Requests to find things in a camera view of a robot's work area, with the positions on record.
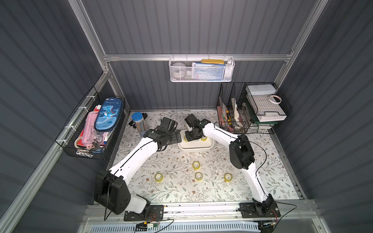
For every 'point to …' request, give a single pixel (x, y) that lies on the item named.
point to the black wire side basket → (70, 138)
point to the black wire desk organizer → (251, 108)
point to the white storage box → (205, 144)
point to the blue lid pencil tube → (141, 125)
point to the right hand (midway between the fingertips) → (192, 135)
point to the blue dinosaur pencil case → (109, 115)
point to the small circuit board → (143, 226)
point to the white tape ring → (274, 101)
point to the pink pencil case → (90, 136)
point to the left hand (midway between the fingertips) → (173, 138)
